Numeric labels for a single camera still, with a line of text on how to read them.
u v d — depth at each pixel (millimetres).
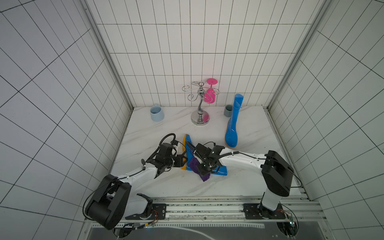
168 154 703
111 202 413
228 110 1093
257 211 729
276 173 451
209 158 625
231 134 981
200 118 1124
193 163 837
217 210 748
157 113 1080
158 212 723
